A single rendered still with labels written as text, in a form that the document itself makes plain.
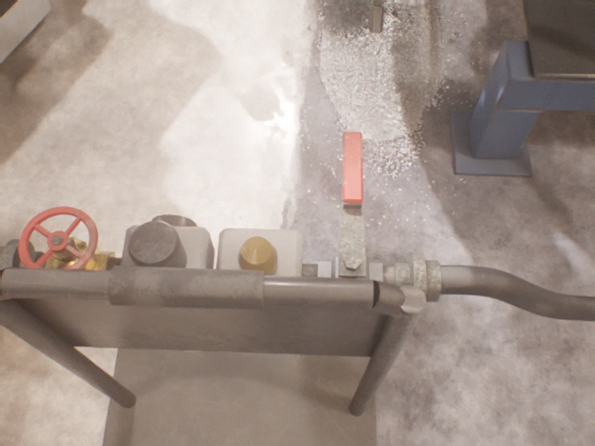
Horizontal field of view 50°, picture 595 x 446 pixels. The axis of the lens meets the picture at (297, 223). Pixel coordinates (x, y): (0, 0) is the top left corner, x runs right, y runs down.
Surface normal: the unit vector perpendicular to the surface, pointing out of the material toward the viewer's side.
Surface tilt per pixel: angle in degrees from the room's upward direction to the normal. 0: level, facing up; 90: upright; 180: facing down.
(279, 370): 0
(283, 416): 0
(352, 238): 0
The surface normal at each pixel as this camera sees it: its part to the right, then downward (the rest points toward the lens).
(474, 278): 0.10, -0.17
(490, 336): 0.00, -0.43
